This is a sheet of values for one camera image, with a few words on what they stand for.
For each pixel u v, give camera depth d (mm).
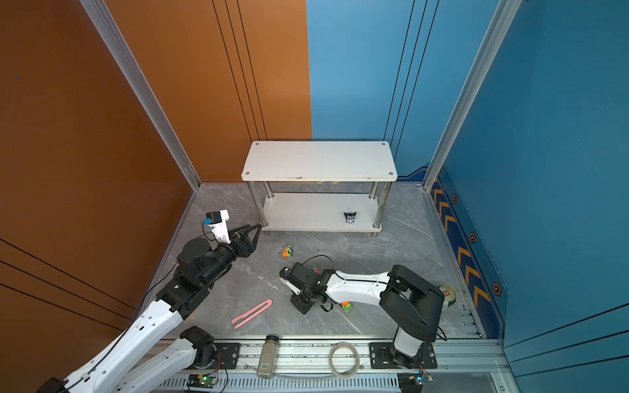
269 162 795
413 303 457
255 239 680
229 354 731
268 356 699
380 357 725
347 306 804
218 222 618
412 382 707
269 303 828
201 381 709
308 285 651
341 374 697
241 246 631
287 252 940
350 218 940
